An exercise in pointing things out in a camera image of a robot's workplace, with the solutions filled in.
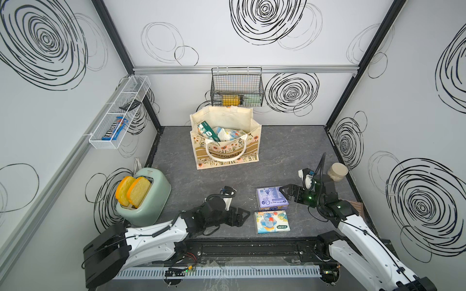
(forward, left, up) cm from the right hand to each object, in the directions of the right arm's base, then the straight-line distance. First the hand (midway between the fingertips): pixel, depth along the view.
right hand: (287, 191), depth 79 cm
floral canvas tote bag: (+19, +37, +2) cm, 41 cm away
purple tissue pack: (-1, +7, -6) cm, 9 cm away
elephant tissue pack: (-11, +9, -6) cm, 16 cm away
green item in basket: (+37, +16, +21) cm, 46 cm away
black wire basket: (+53, +24, +19) cm, 61 cm away
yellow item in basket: (+37, +26, +21) cm, 50 cm away
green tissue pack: (+25, +38, +13) cm, 48 cm away
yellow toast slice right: (-6, +61, +10) cm, 62 cm away
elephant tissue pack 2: (+22, +27, +13) cm, 37 cm away
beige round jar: (+14, -28, -6) cm, 32 cm away
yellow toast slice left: (-6, +66, +12) cm, 67 cm away
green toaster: (-10, +56, +4) cm, 57 cm away
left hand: (-9, +19, -3) cm, 22 cm away
